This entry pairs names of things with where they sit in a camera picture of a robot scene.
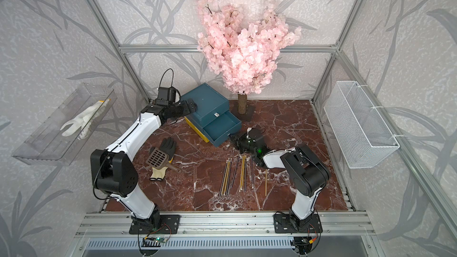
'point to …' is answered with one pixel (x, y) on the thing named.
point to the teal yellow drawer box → (212, 119)
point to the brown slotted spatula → (158, 159)
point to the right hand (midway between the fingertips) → (227, 135)
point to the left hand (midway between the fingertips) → (191, 108)
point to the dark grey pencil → (235, 169)
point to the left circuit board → (160, 239)
